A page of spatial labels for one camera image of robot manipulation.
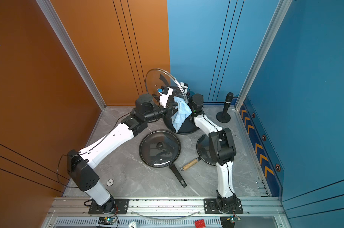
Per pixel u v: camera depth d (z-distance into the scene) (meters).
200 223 0.67
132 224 0.64
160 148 0.90
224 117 1.06
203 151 0.99
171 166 0.84
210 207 0.72
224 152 0.55
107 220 0.71
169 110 0.60
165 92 0.60
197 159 0.89
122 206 0.73
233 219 0.70
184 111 0.64
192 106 0.71
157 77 0.81
